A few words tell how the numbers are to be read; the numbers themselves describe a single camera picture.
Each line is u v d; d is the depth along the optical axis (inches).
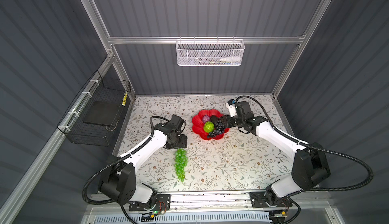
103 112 27.6
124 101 32.4
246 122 25.6
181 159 33.2
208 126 37.7
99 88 31.0
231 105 30.4
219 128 37.5
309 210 28.9
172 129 24.2
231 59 34.1
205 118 39.5
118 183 16.3
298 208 25.9
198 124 39.4
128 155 17.6
